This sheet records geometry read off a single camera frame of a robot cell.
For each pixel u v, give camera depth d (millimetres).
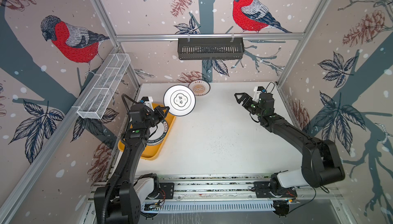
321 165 429
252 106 753
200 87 1185
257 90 795
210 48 1055
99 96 742
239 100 782
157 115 705
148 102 729
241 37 904
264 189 727
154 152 813
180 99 833
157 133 677
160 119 714
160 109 700
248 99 761
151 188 622
